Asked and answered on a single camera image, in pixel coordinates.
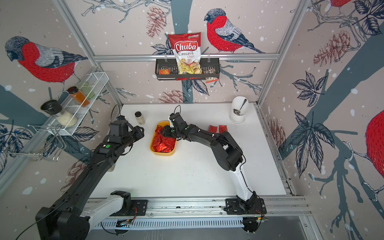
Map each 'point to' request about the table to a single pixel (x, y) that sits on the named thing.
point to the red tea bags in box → (162, 144)
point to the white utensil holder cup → (239, 108)
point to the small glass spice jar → (139, 118)
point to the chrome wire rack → (47, 142)
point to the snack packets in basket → (208, 79)
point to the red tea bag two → (212, 129)
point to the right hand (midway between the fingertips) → (161, 133)
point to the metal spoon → (237, 112)
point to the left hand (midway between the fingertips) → (144, 126)
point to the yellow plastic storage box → (163, 124)
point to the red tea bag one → (222, 128)
